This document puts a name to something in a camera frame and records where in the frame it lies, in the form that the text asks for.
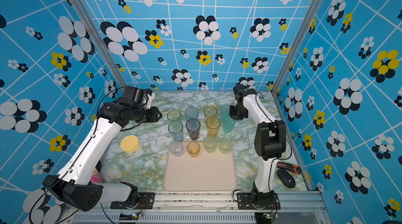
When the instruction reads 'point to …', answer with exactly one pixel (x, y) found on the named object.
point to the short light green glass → (210, 143)
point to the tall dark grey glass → (193, 126)
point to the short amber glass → (193, 148)
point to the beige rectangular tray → (207, 172)
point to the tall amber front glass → (213, 124)
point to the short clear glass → (176, 148)
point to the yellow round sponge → (130, 144)
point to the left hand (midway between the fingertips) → (160, 114)
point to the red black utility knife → (288, 166)
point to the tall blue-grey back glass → (191, 112)
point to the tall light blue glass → (176, 127)
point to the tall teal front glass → (227, 123)
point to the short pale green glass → (225, 146)
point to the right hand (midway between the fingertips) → (236, 118)
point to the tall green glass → (174, 115)
